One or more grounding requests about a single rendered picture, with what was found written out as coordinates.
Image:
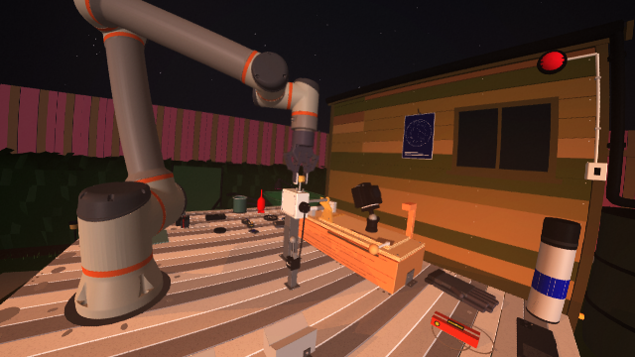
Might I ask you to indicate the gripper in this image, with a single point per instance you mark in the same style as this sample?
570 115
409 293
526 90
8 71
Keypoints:
302 141

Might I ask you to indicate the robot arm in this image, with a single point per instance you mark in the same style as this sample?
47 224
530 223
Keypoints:
129 124

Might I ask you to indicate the white hub box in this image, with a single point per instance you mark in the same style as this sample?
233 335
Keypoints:
292 203

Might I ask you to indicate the black thumbscrew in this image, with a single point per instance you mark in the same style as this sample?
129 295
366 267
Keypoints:
304 207

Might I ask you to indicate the dark blue star chart poster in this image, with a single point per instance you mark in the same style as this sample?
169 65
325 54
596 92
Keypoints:
418 135

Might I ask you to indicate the orange wooden tracker boards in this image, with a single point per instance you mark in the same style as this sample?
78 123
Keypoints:
367 265

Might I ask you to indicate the yellow white pin knob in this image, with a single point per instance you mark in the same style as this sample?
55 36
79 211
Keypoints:
299 179

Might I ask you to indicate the red air blower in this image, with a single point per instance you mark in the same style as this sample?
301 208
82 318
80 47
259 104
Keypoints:
261 202

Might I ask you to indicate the green tin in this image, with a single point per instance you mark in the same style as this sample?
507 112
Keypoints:
239 203

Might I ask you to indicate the black small tool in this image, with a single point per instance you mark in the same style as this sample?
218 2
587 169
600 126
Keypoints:
248 222

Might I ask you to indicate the black ball head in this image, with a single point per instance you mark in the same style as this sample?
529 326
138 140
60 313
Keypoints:
372 223

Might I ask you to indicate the black flat box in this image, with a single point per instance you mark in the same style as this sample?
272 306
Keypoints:
215 216

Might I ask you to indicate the black round lens cap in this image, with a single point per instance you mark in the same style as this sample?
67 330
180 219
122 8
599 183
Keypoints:
219 230

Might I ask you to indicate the black small clamp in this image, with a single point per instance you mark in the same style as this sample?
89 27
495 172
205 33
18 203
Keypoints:
183 220

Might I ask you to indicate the grey box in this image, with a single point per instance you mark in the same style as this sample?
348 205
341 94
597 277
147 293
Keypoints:
290 339

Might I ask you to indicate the wooden shed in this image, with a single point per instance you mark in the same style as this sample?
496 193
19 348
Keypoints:
476 208

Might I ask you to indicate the dark shed window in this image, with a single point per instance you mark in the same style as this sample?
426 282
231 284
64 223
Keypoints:
503 137

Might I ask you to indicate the red spirit level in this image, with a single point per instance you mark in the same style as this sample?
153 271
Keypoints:
455 329

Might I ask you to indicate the pink wooden fence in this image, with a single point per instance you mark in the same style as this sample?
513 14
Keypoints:
59 121

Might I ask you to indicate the dark green hedge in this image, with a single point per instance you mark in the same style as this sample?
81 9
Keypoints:
39 198

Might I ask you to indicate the red round lamp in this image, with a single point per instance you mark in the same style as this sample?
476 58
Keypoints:
551 61

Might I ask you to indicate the white flask blue band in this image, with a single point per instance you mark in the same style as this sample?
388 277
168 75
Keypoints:
553 277

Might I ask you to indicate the black tablet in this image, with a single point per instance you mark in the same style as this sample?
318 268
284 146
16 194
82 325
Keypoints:
537 339

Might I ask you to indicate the black water barrel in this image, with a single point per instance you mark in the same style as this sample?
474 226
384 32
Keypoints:
610 282

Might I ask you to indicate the grey tracker stand post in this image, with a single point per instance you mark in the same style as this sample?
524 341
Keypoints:
292 233

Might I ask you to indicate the black camera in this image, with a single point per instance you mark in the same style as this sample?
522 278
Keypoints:
367 194

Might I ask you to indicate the orange upright bracket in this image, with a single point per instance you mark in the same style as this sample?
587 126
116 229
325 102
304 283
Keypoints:
410 218

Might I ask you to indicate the black round base plate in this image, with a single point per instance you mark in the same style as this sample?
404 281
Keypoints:
164 292

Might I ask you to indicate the white wall switch box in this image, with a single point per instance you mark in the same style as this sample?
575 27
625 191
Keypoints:
595 171

